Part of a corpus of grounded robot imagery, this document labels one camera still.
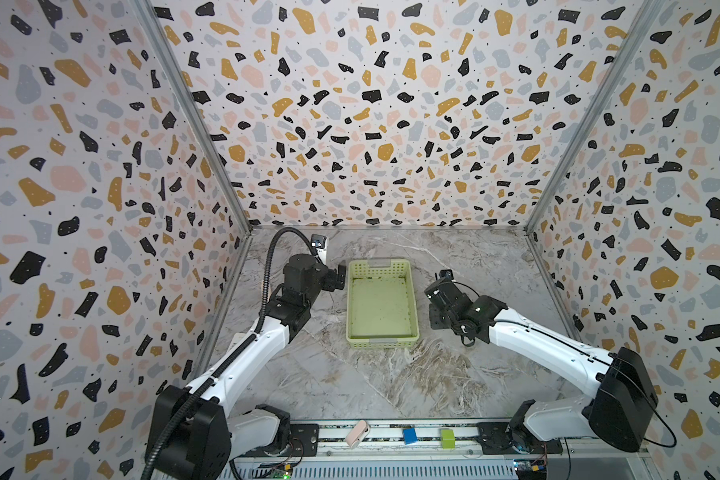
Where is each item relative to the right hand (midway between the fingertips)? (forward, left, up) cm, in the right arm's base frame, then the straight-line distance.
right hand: (433, 306), depth 83 cm
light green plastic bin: (+8, +15, -16) cm, 23 cm away
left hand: (+9, +29, +12) cm, 33 cm away
